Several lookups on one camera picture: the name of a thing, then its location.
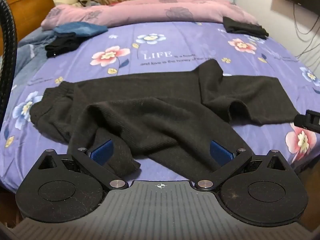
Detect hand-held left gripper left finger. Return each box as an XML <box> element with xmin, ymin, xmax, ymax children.
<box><xmin>37</xmin><ymin>140</ymin><xmax>125</xmax><ymax>190</ymax></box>

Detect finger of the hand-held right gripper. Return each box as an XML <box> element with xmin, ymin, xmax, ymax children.
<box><xmin>292</xmin><ymin>109</ymin><xmax>320</xmax><ymax>133</ymax></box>

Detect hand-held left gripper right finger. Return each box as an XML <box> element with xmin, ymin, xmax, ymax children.
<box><xmin>195</xmin><ymin>140</ymin><xmax>290</xmax><ymax>190</ymax></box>

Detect black pants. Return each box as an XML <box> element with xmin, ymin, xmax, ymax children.
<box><xmin>29</xmin><ymin>59</ymin><xmax>304</xmax><ymax>178</ymax></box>

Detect small black garment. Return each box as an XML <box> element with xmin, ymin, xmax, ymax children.
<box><xmin>45</xmin><ymin>32</ymin><xmax>80</xmax><ymax>58</ymax></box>

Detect folded black garment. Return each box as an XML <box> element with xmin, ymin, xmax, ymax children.
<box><xmin>222</xmin><ymin>16</ymin><xmax>269</xmax><ymax>40</ymax></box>

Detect purple floral bed sheet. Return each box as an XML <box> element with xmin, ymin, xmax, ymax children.
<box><xmin>0</xmin><ymin>21</ymin><xmax>320</xmax><ymax>195</ymax></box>

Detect grey-blue blanket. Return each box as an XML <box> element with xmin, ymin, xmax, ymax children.
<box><xmin>14</xmin><ymin>29</ymin><xmax>59</xmax><ymax>78</ymax></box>

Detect blue garment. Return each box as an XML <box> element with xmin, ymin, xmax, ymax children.
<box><xmin>53</xmin><ymin>22</ymin><xmax>108</xmax><ymax>37</ymax></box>

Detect pink floral quilt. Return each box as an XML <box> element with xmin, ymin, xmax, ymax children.
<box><xmin>41</xmin><ymin>0</ymin><xmax>258</xmax><ymax>30</ymax></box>

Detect dark patterned pillow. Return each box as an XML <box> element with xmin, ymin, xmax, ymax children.
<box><xmin>76</xmin><ymin>0</ymin><xmax>101</xmax><ymax>7</ymax></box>

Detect wooden headboard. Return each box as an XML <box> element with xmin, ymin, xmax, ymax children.
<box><xmin>4</xmin><ymin>0</ymin><xmax>56</xmax><ymax>45</ymax></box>

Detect wall cables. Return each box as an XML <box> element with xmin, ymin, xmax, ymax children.
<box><xmin>292</xmin><ymin>2</ymin><xmax>320</xmax><ymax>58</ymax></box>

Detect black braided cable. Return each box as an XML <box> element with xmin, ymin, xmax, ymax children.
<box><xmin>0</xmin><ymin>0</ymin><xmax>18</xmax><ymax>120</ymax></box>

